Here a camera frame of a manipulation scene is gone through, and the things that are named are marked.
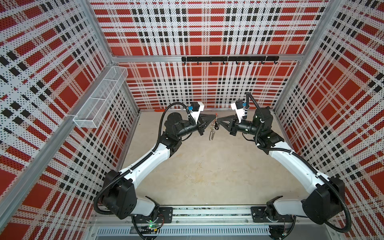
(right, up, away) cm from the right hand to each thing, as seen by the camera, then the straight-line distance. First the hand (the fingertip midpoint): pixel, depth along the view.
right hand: (218, 122), depth 68 cm
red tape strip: (-43, +11, +58) cm, 73 cm away
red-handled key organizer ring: (-1, -2, +1) cm, 3 cm away
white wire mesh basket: (-77, +6, +25) cm, 81 cm away
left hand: (-1, +2, 0) cm, 2 cm away
